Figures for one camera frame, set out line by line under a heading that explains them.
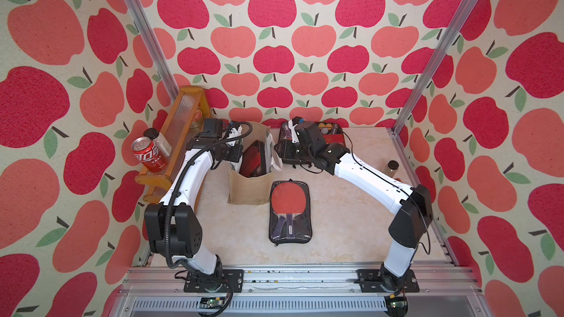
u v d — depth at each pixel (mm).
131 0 747
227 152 730
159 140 689
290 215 864
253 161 958
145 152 621
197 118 1015
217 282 689
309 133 594
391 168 946
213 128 660
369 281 733
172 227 410
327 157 576
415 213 461
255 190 816
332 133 1151
